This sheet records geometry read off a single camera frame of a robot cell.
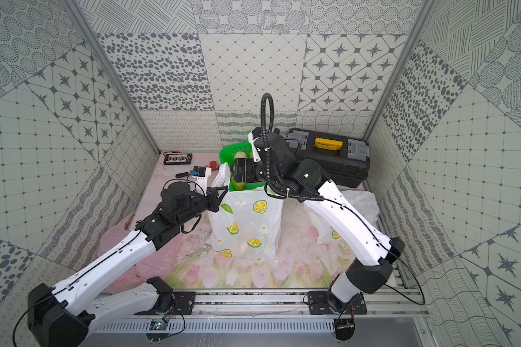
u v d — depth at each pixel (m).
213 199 0.64
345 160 0.95
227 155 1.15
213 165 1.15
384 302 0.76
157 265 0.73
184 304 0.74
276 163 0.44
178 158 1.16
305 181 0.42
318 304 0.73
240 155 1.12
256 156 0.55
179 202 0.55
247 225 0.82
